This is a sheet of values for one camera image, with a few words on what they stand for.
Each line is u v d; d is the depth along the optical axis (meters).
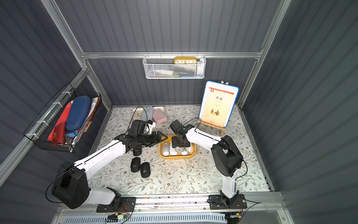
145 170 0.84
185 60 0.87
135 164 0.86
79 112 0.72
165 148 0.94
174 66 0.89
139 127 0.66
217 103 0.89
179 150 0.87
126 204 0.74
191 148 0.89
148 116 1.05
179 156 0.91
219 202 0.74
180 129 0.72
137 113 1.12
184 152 0.92
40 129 0.62
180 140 0.66
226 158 0.50
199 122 1.03
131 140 0.61
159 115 1.08
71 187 0.42
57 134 0.65
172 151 0.91
